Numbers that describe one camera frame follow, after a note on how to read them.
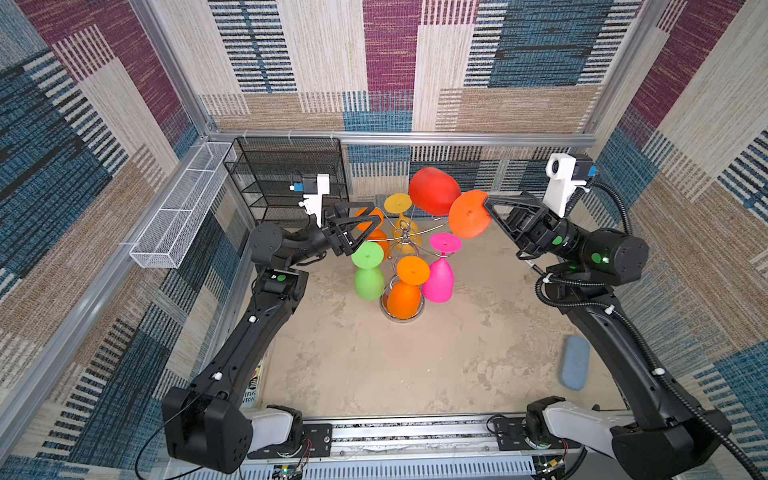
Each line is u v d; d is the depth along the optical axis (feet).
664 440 1.19
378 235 2.68
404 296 2.35
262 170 3.35
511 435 2.40
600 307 1.49
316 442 2.40
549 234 1.38
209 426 1.29
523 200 1.46
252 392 2.55
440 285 2.52
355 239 1.78
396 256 2.31
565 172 1.35
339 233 1.69
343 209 2.00
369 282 2.50
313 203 1.74
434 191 1.70
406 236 2.41
